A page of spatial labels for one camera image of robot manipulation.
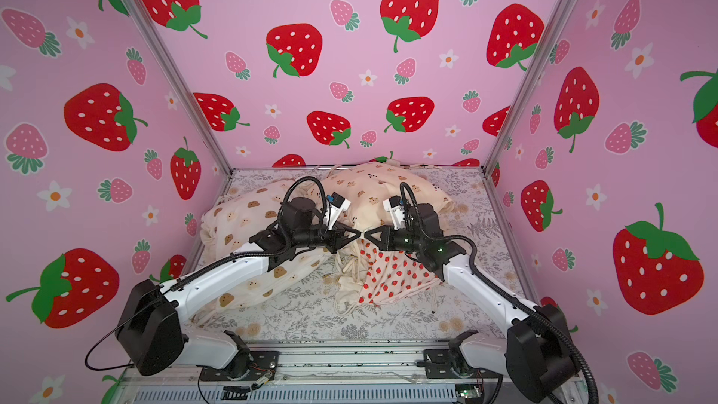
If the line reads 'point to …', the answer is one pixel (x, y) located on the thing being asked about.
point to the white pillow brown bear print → (226, 227)
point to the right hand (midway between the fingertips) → (362, 239)
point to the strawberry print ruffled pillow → (366, 275)
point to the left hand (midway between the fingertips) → (361, 233)
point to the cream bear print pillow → (366, 187)
